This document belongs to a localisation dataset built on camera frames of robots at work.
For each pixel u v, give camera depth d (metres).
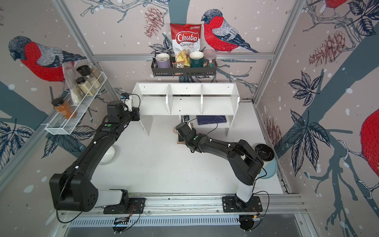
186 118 0.78
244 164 0.47
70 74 0.72
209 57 0.84
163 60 0.80
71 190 0.40
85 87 0.76
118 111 0.61
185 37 0.78
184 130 0.67
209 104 0.85
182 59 0.85
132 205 0.73
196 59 0.80
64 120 0.70
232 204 0.73
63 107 0.66
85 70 0.78
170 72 0.89
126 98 0.70
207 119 0.90
